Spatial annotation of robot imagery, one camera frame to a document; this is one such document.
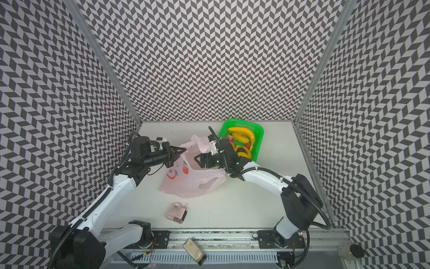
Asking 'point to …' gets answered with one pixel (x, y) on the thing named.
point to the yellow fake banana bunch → (242, 135)
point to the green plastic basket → (258, 131)
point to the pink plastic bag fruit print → (184, 178)
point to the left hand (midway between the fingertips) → (187, 149)
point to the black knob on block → (357, 250)
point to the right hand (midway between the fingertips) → (200, 162)
